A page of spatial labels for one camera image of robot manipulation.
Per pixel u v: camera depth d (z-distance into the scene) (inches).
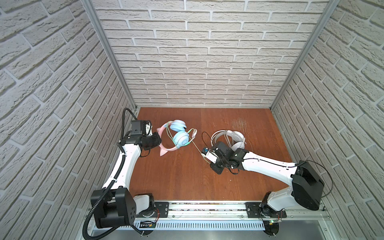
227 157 24.9
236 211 29.8
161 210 28.7
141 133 24.4
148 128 33.6
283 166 18.6
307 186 16.6
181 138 29.0
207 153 28.6
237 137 37.0
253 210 29.1
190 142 30.1
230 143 36.2
